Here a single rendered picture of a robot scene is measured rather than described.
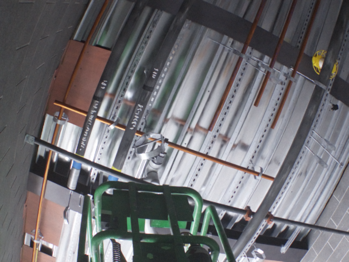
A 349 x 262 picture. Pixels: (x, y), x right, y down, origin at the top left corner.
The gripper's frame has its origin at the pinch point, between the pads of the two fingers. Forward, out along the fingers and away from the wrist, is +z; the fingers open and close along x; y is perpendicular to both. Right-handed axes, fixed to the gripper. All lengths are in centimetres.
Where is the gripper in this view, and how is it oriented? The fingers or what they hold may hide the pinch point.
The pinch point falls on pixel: (165, 142)
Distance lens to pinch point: 285.3
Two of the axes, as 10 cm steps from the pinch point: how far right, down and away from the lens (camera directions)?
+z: 4.1, -7.6, -5.0
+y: 9.1, 3.3, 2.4
